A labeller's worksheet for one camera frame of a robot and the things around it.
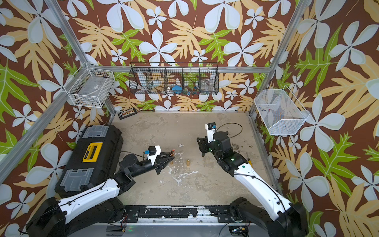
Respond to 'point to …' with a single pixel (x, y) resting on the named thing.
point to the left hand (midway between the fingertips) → (173, 153)
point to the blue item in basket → (177, 89)
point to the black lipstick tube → (172, 152)
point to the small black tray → (122, 115)
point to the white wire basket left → (90, 87)
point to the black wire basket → (183, 78)
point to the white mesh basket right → (279, 112)
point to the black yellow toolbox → (94, 158)
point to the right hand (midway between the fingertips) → (200, 137)
